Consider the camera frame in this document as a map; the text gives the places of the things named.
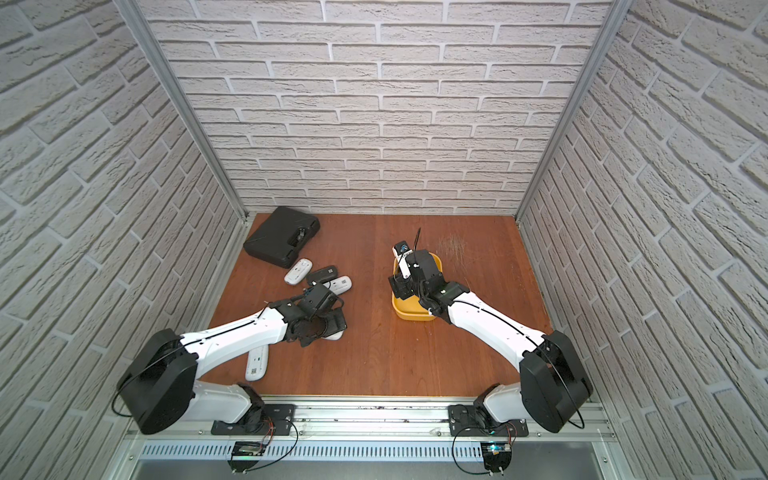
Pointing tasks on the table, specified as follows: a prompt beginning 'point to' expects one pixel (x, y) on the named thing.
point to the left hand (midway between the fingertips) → (339, 323)
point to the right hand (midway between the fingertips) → (406, 271)
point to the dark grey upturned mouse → (323, 275)
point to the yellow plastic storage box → (409, 308)
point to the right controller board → (496, 455)
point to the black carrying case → (281, 238)
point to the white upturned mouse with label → (335, 336)
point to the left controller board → (245, 455)
